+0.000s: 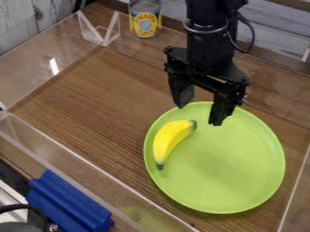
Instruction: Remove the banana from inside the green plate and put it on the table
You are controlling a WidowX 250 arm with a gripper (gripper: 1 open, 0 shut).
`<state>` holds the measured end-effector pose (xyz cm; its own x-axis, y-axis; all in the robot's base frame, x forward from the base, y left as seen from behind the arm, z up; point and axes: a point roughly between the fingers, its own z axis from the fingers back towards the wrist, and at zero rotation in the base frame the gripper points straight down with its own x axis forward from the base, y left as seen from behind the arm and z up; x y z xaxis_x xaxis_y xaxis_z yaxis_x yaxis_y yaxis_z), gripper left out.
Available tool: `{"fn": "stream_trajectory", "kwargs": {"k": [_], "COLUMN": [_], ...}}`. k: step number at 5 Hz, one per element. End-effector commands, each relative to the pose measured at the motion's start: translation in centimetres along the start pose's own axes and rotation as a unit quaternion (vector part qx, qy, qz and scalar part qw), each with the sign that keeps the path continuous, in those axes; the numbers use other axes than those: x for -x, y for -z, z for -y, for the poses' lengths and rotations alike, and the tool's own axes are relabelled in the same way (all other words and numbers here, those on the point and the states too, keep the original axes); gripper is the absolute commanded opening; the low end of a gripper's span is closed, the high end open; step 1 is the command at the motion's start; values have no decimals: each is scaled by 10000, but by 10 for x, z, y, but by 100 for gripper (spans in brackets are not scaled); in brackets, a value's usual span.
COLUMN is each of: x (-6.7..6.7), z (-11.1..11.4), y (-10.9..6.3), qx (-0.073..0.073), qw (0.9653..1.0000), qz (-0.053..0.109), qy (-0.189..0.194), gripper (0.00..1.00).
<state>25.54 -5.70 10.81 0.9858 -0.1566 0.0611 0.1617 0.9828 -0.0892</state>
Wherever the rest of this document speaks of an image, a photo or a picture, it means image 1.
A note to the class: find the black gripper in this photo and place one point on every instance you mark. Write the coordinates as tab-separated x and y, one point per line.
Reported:
223	80

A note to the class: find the yellow toy banana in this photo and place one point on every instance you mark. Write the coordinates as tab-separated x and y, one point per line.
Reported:
169	135

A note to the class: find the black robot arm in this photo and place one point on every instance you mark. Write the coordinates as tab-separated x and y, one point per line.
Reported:
203	63

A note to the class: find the green plastic plate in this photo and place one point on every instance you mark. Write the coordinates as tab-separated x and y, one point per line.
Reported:
225	168

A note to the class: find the yellow blue tin can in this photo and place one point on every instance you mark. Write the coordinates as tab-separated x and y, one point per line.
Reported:
144	17

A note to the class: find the blue plastic block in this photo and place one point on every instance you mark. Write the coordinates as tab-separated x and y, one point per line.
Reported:
66	206

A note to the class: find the clear acrylic triangle bracket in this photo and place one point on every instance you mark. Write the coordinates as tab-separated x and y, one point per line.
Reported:
98	34

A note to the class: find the clear acrylic enclosure wall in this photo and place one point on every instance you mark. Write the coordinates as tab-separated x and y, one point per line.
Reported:
34	152

